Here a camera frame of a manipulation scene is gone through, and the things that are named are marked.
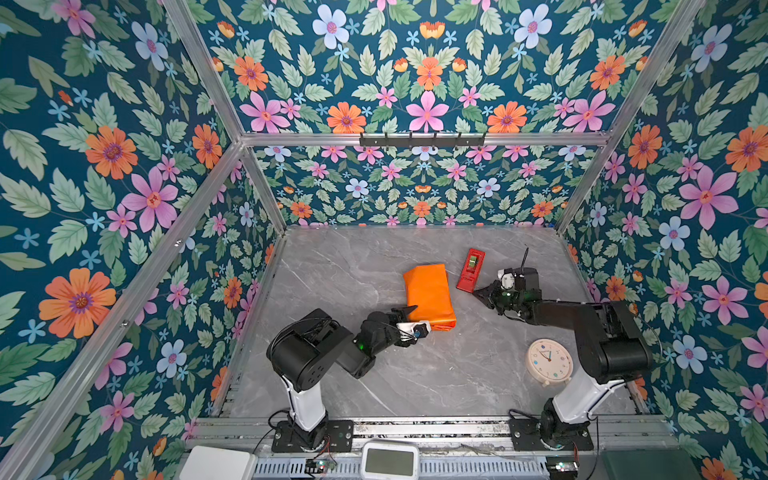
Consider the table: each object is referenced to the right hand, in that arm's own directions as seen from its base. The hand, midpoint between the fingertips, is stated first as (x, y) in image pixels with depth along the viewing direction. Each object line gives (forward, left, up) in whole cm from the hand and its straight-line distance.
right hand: (474, 289), depth 95 cm
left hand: (-8, +18, +3) cm, 20 cm away
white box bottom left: (-45, +65, -1) cm, 79 cm away
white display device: (-45, +26, -3) cm, 52 cm away
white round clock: (-22, -19, -4) cm, 29 cm away
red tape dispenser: (+9, -1, -1) cm, 9 cm away
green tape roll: (+11, -1, +1) cm, 12 cm away
